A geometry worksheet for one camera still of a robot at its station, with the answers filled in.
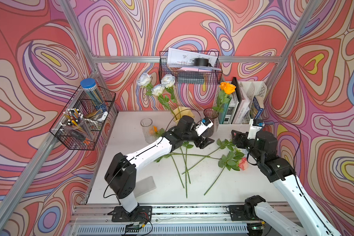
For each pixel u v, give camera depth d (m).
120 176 0.44
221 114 0.93
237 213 0.73
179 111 0.93
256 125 0.58
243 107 0.91
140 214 0.73
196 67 0.79
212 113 0.94
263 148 0.51
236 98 0.89
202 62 0.82
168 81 0.76
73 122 0.57
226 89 0.79
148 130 0.91
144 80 0.73
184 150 0.98
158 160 0.91
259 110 0.96
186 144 0.99
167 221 0.72
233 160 0.90
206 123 0.65
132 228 0.72
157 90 0.75
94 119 0.73
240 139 0.62
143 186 0.84
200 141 0.68
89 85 0.70
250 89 1.05
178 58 0.86
